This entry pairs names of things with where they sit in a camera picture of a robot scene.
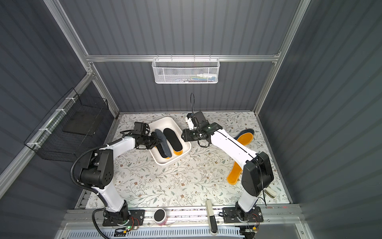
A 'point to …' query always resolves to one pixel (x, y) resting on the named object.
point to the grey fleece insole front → (164, 143)
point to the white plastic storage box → (167, 122)
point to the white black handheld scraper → (213, 226)
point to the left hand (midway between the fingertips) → (164, 140)
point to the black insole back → (174, 142)
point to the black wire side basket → (78, 124)
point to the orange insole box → (178, 153)
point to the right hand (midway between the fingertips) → (186, 135)
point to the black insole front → (161, 150)
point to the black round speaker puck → (160, 216)
